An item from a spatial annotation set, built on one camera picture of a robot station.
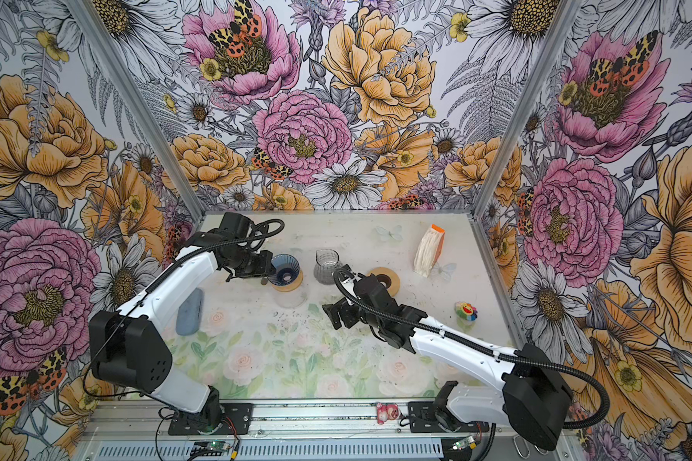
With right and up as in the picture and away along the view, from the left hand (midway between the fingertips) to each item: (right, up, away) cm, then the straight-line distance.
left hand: (271, 279), depth 84 cm
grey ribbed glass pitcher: (+14, +4, +20) cm, 24 cm away
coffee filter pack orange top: (+49, +8, +15) cm, 52 cm away
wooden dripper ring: (+6, -2, +2) cm, 7 cm away
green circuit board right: (+52, -38, -13) cm, 65 cm away
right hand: (+20, -7, -4) cm, 21 cm away
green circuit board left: (-11, -39, -13) cm, 43 cm away
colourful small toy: (+59, -11, +8) cm, 60 cm away
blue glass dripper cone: (+3, +2, +6) cm, 7 cm away
